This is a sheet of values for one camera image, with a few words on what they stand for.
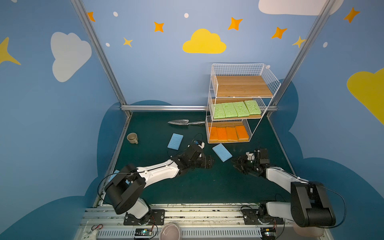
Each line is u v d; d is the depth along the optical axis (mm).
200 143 783
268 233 718
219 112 856
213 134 1068
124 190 434
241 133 1074
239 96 737
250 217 746
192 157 654
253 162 785
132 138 1023
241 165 806
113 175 437
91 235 675
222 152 988
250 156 829
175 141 1040
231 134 1074
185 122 1148
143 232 712
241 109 880
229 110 869
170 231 728
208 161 759
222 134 1046
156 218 737
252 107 886
